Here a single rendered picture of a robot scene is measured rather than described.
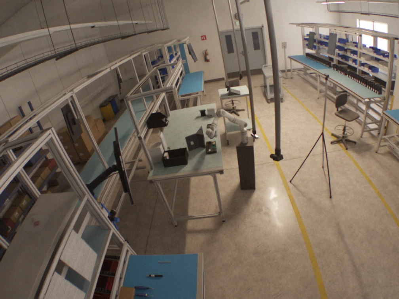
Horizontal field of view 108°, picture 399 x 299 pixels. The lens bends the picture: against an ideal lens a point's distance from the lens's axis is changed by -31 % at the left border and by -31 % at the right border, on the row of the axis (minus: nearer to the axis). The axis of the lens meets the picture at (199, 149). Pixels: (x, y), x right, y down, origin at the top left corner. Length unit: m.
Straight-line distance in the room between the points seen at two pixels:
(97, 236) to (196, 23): 8.25
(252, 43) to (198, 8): 2.64
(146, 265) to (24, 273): 1.01
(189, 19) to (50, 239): 8.51
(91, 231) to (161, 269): 0.65
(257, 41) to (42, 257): 9.17
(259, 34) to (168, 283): 8.88
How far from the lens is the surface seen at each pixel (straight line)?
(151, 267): 1.87
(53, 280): 1.29
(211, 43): 8.96
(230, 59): 9.18
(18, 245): 1.67
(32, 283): 1.35
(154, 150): 2.64
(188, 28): 8.94
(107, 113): 8.23
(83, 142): 5.54
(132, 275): 1.91
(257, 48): 9.30
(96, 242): 1.76
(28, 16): 3.95
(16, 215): 4.57
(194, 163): 2.52
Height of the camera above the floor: 2.48
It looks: 33 degrees down
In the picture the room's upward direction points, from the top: 13 degrees counter-clockwise
